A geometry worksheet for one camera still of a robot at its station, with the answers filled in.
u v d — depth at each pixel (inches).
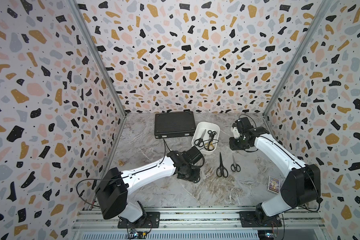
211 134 43.1
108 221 29.6
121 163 36.4
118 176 17.3
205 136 42.3
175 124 42.1
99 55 34.4
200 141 41.1
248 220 28.8
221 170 36.1
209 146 40.2
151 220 28.9
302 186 17.1
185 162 22.5
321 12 28.7
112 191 16.1
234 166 36.6
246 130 25.9
